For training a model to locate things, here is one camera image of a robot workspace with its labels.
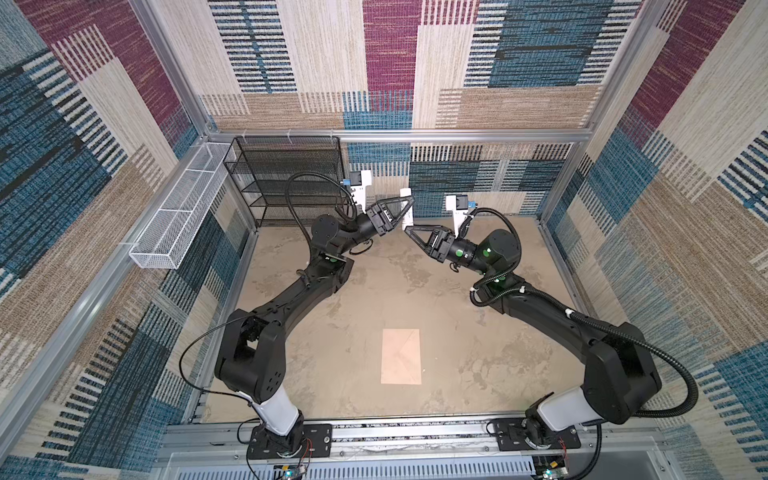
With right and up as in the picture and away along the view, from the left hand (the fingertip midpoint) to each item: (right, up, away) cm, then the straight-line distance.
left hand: (416, 200), depth 63 cm
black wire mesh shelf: (-50, +18, +42) cm, 68 cm away
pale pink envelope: (-2, -41, +24) cm, 47 cm away
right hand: (-2, -7, +3) cm, 8 cm away
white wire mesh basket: (-75, -9, +28) cm, 80 cm away
